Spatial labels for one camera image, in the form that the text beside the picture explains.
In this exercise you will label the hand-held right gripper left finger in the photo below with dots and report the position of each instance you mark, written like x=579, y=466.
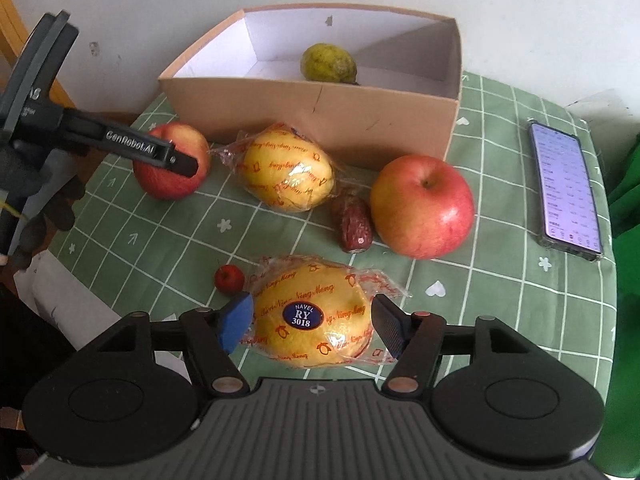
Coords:
x=235, y=322

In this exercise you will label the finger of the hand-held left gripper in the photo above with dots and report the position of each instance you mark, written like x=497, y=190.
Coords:
x=145, y=152

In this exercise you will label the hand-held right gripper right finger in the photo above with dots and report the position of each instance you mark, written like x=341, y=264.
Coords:
x=392, y=325

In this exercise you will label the small red fruit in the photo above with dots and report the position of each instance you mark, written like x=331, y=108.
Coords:
x=229, y=279

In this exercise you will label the orange with sticker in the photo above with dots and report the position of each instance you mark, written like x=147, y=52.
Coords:
x=310, y=320

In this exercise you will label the dried red date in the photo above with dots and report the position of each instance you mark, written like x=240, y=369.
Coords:
x=356, y=225

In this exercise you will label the red yellow apple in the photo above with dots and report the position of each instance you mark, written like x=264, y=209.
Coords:
x=425, y=210

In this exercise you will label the yellow lemon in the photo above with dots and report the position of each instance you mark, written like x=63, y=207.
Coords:
x=287, y=167

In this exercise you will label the cardboard box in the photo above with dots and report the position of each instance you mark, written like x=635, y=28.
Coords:
x=325, y=120

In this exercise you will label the green yellow fruit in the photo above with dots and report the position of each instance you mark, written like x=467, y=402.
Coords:
x=327, y=62

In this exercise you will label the person's left hand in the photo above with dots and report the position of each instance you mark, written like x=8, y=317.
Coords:
x=45, y=195

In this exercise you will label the green checkered tablecloth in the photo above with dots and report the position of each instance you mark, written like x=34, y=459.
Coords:
x=500, y=300

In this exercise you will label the smartphone with lit screen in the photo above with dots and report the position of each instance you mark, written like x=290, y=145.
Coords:
x=567, y=190

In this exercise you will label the bright green cloth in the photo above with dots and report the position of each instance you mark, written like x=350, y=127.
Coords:
x=625, y=310

